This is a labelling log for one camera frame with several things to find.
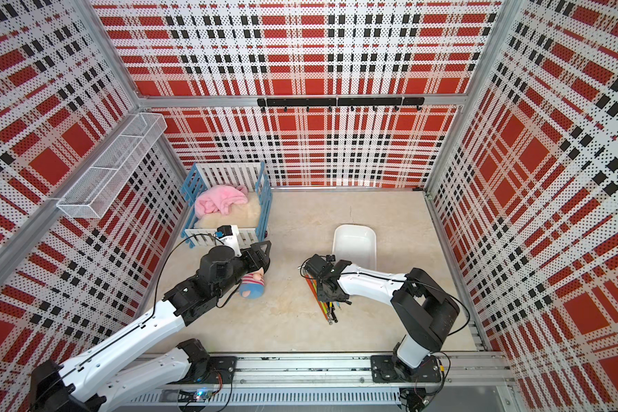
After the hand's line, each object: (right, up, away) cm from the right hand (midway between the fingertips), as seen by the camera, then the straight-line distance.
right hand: (332, 292), depth 87 cm
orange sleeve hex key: (-3, -3, -2) cm, 5 cm away
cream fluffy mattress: (-35, +26, +14) cm, 46 cm away
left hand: (-20, +18, -11) cm, 29 cm away
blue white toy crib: (-54, +44, +20) cm, 72 cm away
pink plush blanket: (-43, +33, +9) cm, 55 cm away
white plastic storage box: (+10, +15, +17) cm, 25 cm away
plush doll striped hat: (-27, +4, -3) cm, 27 cm away
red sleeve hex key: (-6, 0, +1) cm, 6 cm away
